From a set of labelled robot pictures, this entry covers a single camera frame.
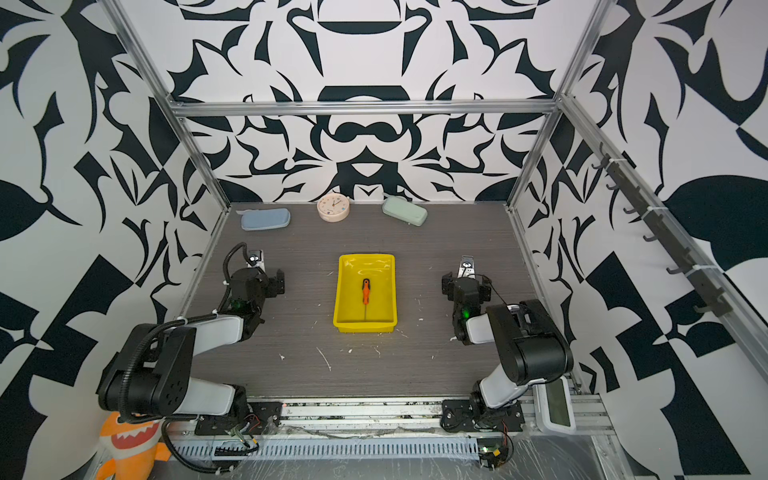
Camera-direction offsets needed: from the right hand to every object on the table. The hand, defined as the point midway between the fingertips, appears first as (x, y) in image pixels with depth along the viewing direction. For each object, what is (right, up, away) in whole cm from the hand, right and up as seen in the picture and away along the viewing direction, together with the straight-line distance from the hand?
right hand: (471, 271), depth 93 cm
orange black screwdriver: (-32, -4, +3) cm, 33 cm away
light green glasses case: (-19, +20, +23) cm, 36 cm away
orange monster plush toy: (-80, -34, -28) cm, 92 cm away
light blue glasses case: (-73, +17, +19) cm, 77 cm away
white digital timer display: (+14, -30, -21) cm, 39 cm away
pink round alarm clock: (-46, +22, +23) cm, 56 cm away
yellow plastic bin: (-37, -11, -1) cm, 39 cm away
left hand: (-64, +2, -2) cm, 64 cm away
